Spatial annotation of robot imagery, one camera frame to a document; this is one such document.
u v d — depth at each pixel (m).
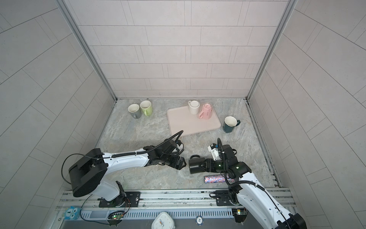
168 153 0.66
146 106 1.00
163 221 0.63
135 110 0.97
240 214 0.68
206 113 0.99
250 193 0.50
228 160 0.61
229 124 0.92
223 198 0.71
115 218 0.64
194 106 1.02
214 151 0.73
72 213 0.65
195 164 0.75
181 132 0.66
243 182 0.53
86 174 0.42
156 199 0.72
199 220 0.65
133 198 0.71
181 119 1.06
